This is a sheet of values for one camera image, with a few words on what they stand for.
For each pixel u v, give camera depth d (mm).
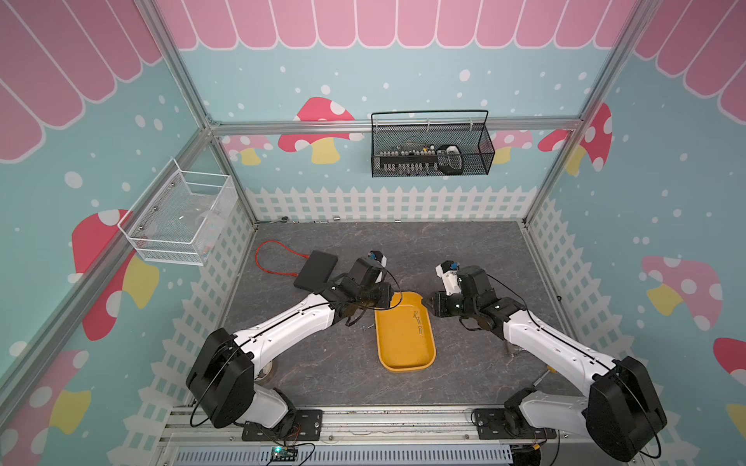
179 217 738
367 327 917
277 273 1060
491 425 735
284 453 726
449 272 747
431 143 943
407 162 895
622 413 401
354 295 621
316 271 1085
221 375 415
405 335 895
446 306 730
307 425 744
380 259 755
